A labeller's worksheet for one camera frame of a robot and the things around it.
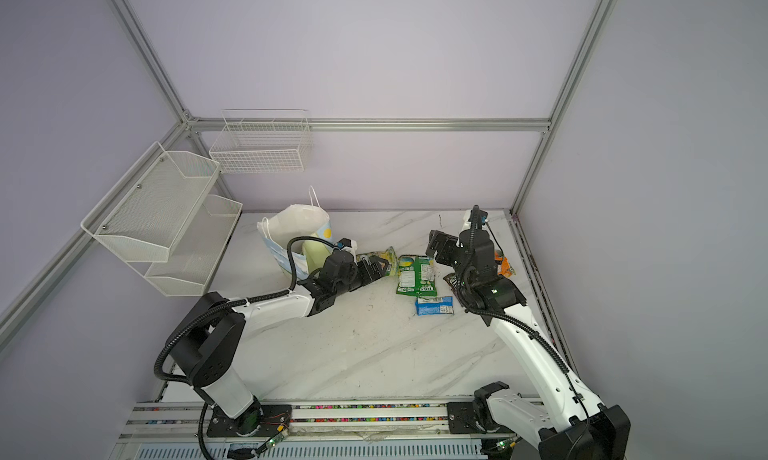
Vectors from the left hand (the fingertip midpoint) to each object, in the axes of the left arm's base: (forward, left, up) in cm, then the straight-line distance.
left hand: (379, 268), depth 88 cm
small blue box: (-6, -17, -11) cm, 22 cm away
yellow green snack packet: (+5, -4, -9) cm, 11 cm away
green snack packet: (+4, -12, -10) cm, 16 cm away
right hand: (-1, -17, +17) cm, 24 cm away
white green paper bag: (+13, +25, +7) cm, 29 cm away
